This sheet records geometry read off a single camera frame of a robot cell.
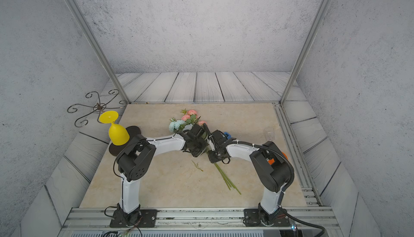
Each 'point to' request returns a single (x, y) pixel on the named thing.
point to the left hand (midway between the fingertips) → (211, 150)
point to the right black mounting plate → (256, 217)
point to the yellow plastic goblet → (118, 135)
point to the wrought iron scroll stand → (97, 107)
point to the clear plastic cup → (269, 133)
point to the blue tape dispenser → (229, 136)
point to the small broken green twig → (197, 166)
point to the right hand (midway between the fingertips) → (213, 157)
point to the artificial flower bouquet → (186, 122)
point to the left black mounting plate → (145, 218)
